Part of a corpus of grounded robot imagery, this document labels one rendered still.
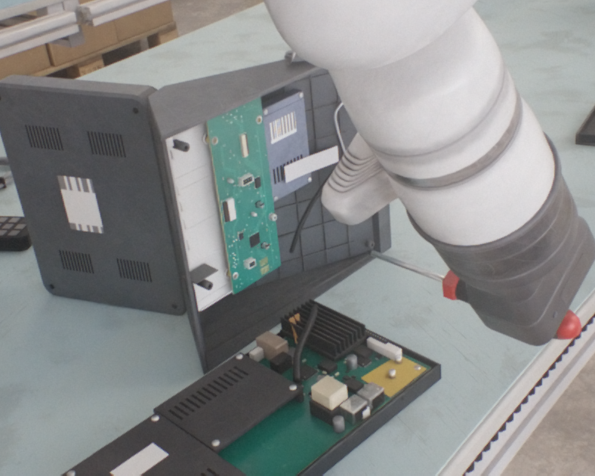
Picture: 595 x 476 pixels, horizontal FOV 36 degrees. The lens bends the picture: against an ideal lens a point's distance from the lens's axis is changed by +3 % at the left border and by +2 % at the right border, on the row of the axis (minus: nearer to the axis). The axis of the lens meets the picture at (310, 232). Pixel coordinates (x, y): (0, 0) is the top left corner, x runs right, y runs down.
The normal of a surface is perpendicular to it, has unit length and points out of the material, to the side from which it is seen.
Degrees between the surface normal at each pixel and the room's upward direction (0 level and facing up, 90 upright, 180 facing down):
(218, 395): 0
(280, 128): 90
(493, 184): 98
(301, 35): 109
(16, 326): 0
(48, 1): 90
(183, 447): 0
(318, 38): 113
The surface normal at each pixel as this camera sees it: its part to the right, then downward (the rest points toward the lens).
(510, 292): 0.03, 0.88
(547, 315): 0.73, 0.27
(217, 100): -0.09, -0.87
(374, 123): -0.60, 0.68
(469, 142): 0.38, 0.65
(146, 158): -0.39, 0.48
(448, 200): -0.18, 0.80
